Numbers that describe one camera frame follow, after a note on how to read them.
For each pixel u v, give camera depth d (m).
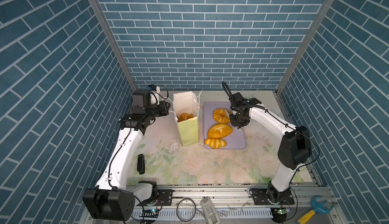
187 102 0.91
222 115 1.04
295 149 0.47
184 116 0.96
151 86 0.64
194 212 0.69
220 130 0.93
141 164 0.81
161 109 0.65
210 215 0.68
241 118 0.76
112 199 0.38
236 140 0.94
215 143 0.89
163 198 0.73
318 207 0.69
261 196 0.74
